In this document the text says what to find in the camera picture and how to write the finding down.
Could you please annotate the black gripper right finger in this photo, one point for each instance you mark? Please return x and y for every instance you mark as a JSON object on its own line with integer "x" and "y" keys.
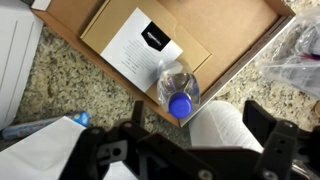
{"x": 258, "y": 118}

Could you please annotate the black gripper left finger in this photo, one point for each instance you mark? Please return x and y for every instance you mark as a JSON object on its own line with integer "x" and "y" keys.
{"x": 138, "y": 113}

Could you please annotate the clear plastic bottle blue cap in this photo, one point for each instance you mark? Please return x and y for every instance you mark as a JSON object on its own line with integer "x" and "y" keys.
{"x": 178, "y": 88}

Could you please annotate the small cardboard box white label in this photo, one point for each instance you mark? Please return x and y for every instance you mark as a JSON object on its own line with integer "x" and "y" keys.
{"x": 110, "y": 30}

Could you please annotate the white toilet paper roll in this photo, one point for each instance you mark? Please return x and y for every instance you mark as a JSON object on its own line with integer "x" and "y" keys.
{"x": 220, "y": 126}

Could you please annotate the clear crumpled plastic bag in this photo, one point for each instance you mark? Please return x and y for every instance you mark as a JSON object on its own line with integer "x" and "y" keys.
{"x": 296, "y": 63}

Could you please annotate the shallow brown cardboard tray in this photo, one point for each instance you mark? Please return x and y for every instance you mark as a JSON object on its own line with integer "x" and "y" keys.
{"x": 240, "y": 30}

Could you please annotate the colourful tube blue cap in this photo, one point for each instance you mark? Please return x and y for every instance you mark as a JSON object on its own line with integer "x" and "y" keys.
{"x": 33, "y": 128}

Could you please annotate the white paper shopping bag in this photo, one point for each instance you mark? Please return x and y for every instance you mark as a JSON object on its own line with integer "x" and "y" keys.
{"x": 33, "y": 156}

